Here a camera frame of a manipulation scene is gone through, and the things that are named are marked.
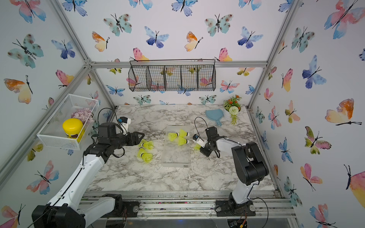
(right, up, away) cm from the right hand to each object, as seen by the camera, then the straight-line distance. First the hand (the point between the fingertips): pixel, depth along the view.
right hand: (205, 146), depth 96 cm
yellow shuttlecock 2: (-38, -7, -3) cm, 39 cm away
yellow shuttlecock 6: (-6, 0, -3) cm, 6 cm away
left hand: (-38, +10, -17) cm, 43 cm away
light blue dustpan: (+10, +22, +20) cm, 31 cm away
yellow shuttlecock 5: (-16, +4, +2) cm, 16 cm away
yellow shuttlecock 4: (-22, +7, +2) cm, 23 cm away
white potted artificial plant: (+18, +26, +3) cm, 32 cm away
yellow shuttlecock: (-38, +2, -3) cm, 38 cm away
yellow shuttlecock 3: (-15, +8, +5) cm, 18 cm away
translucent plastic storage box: (-20, -6, -3) cm, 21 cm away
